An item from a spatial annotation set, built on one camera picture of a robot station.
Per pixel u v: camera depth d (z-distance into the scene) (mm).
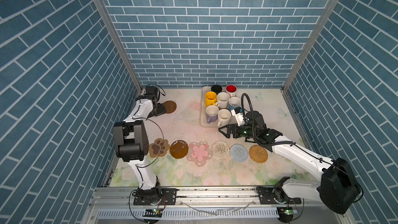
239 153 872
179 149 887
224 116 981
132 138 501
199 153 880
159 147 894
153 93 806
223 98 1075
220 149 889
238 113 728
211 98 1029
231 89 1096
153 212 722
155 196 674
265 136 607
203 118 1027
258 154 883
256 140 614
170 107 1077
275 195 680
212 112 1036
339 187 409
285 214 717
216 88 1094
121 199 748
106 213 770
